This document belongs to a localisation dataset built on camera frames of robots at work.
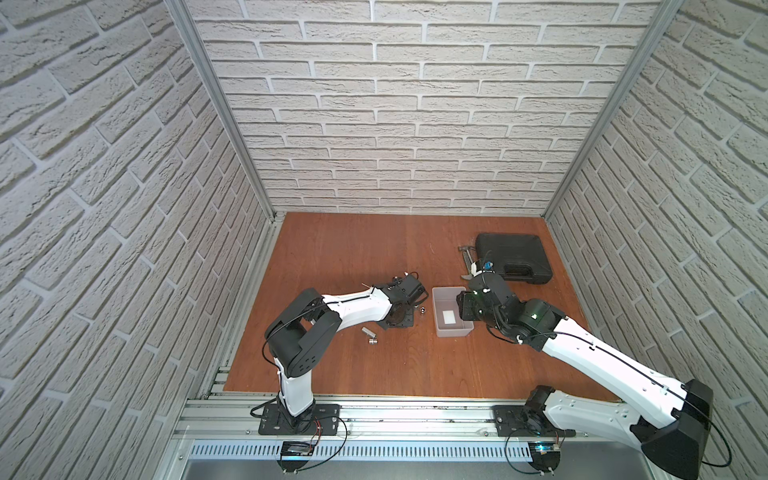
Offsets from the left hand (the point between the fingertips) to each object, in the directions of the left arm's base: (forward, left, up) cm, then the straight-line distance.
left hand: (408, 317), depth 91 cm
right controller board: (-36, -32, -1) cm, 48 cm away
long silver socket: (-5, +12, 0) cm, 13 cm away
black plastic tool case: (+19, -39, +6) cm, 44 cm away
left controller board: (-35, +29, -4) cm, 45 cm away
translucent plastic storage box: (+4, -11, +4) cm, 13 cm away
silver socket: (+2, -5, +1) cm, 5 cm away
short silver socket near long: (-8, +11, +1) cm, 13 cm away
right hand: (-2, -14, +17) cm, 22 cm away
